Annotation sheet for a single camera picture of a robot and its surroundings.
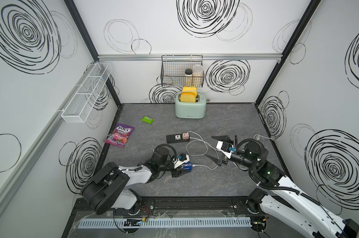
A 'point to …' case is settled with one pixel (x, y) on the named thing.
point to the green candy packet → (147, 120)
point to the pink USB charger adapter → (185, 136)
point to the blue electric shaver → (187, 166)
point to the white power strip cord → (259, 136)
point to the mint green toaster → (190, 110)
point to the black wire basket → (173, 69)
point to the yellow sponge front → (188, 97)
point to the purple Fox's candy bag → (119, 135)
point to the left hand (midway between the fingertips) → (187, 165)
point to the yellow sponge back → (186, 89)
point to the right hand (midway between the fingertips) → (210, 145)
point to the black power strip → (176, 138)
